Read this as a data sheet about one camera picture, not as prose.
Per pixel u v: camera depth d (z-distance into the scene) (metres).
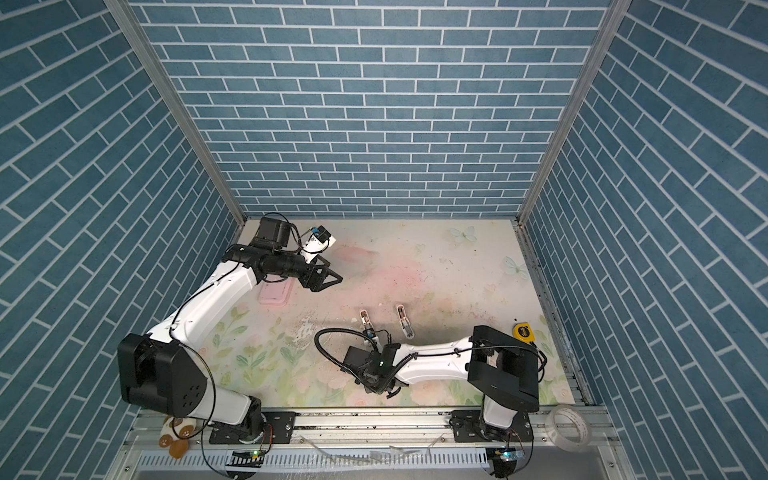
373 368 0.62
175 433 0.71
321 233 0.71
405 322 0.91
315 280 0.71
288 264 0.68
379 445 0.72
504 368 0.47
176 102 0.86
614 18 0.72
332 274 0.73
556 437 0.72
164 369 0.42
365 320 0.89
